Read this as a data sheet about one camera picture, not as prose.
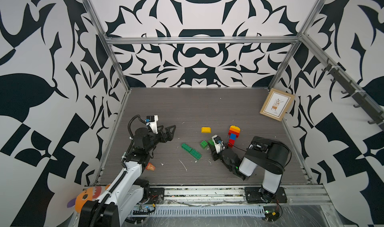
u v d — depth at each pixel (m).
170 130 0.73
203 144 0.89
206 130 0.96
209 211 0.79
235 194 0.76
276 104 1.00
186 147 0.89
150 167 0.81
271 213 0.71
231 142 0.92
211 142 0.81
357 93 0.58
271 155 0.50
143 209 0.69
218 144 0.77
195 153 0.87
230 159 0.69
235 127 0.96
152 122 0.72
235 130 0.96
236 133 0.94
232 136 0.93
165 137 0.72
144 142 0.63
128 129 0.58
